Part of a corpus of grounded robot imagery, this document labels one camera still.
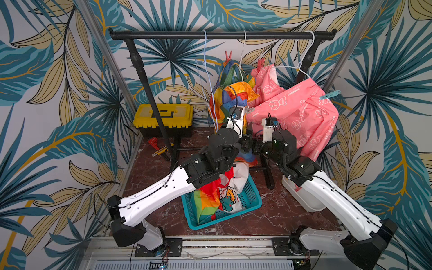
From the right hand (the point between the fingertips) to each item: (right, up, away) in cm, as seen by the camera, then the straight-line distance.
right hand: (251, 136), depth 70 cm
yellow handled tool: (-48, -7, +33) cm, 59 cm away
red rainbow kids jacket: (-11, -28, +13) cm, 33 cm away
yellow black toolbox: (-39, +12, +34) cm, 53 cm away
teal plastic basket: (+2, -28, +15) cm, 32 cm away
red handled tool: (-56, -2, +39) cm, 68 cm away
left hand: (-5, +3, -12) cm, 14 cm away
